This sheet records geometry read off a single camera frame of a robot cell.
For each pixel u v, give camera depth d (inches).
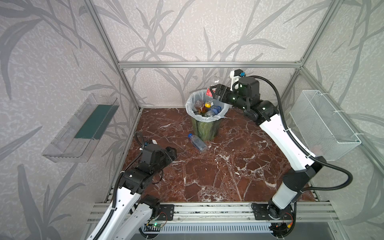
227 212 29.7
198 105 37.5
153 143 26.2
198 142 37.6
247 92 19.8
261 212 28.9
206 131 35.9
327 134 24.8
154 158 21.0
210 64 37.9
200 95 36.9
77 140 25.4
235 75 23.5
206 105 29.1
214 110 34.8
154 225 27.8
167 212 29.1
